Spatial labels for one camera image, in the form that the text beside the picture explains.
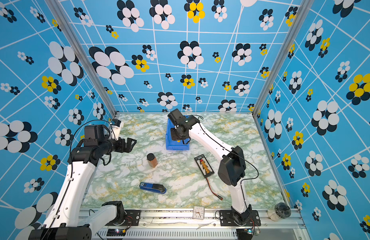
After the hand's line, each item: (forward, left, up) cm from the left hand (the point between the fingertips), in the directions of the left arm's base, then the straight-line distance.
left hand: (127, 139), depth 75 cm
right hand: (+8, -24, -8) cm, 27 cm away
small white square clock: (-29, -36, -23) cm, 51 cm away
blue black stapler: (-16, -12, -24) cm, 32 cm away
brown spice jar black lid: (-3, -10, -17) cm, 20 cm away
